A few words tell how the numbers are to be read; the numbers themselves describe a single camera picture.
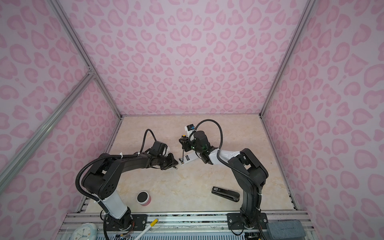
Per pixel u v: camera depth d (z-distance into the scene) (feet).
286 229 2.24
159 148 2.54
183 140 2.87
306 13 2.32
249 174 1.60
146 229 2.32
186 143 2.62
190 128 2.63
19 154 1.80
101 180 1.56
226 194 2.61
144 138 2.66
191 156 3.12
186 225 2.39
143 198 2.52
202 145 2.39
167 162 2.76
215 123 2.57
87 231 2.27
